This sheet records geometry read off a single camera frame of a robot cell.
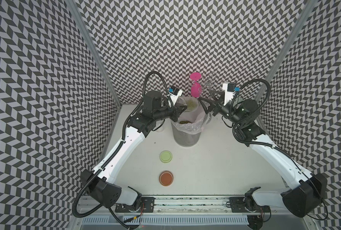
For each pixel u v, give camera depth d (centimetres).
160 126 61
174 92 58
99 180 38
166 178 81
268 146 48
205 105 60
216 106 56
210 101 56
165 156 89
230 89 55
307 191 38
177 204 74
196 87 97
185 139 87
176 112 58
